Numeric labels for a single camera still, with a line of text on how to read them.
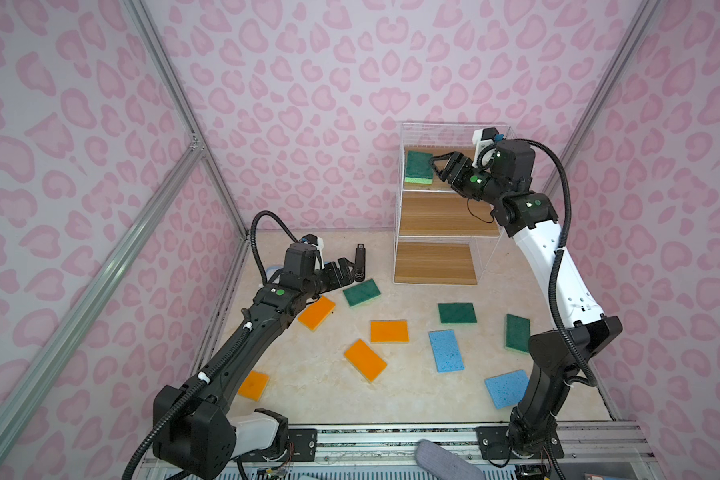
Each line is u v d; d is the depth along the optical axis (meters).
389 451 0.73
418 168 0.75
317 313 0.97
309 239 0.72
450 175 0.63
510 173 0.53
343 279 0.71
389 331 0.92
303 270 0.60
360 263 1.09
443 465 0.68
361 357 0.88
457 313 0.95
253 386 0.82
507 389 0.81
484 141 0.63
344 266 0.71
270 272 0.61
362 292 1.00
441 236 0.85
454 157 0.62
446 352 0.88
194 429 0.39
